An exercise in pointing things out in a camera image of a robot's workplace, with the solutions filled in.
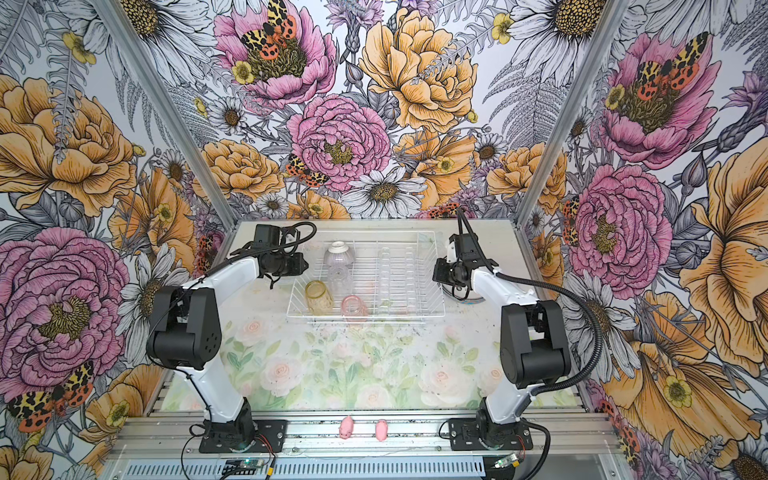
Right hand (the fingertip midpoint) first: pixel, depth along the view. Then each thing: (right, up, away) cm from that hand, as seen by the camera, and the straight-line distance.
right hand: (435, 279), depth 94 cm
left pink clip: (-25, -35, -18) cm, 47 cm away
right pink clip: (-16, -35, -19) cm, 43 cm away
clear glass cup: (-31, 0, +9) cm, 32 cm away
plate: (+6, -3, -12) cm, 14 cm away
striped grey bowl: (-31, +8, +9) cm, 33 cm away
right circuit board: (+13, -41, -22) cm, 48 cm away
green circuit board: (-48, -41, -23) cm, 67 cm away
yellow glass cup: (-35, -5, -5) cm, 35 cm away
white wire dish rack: (-22, 0, +13) cm, 25 cm away
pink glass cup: (-25, -9, 0) cm, 27 cm away
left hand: (-41, +2, +3) cm, 41 cm away
